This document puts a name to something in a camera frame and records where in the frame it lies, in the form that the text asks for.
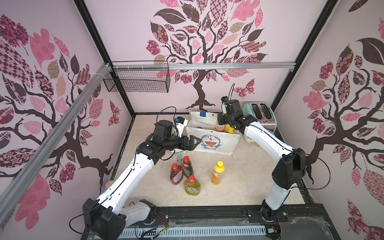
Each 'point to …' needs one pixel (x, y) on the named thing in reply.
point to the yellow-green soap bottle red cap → (192, 187)
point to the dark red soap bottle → (176, 174)
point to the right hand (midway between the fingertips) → (221, 112)
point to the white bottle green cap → (179, 156)
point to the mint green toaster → (264, 113)
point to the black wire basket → (139, 81)
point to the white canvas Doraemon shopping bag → (202, 125)
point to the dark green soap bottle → (187, 169)
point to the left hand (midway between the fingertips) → (193, 142)
